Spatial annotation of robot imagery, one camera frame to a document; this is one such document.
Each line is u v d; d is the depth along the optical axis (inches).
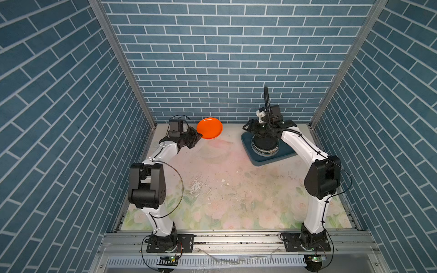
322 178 20.2
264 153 40.1
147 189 19.1
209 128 37.6
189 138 32.3
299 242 29.0
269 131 26.8
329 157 20.7
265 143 41.7
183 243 28.8
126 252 28.6
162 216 18.9
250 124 32.4
